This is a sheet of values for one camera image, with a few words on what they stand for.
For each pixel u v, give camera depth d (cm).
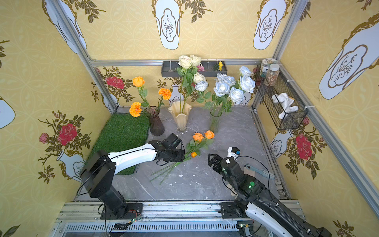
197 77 83
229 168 55
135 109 75
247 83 68
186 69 80
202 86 80
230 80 76
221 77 81
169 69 91
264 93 110
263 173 86
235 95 72
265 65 86
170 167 88
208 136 100
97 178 45
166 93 82
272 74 80
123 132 104
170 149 69
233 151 70
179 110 98
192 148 95
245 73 78
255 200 50
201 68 88
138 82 85
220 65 88
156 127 98
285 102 70
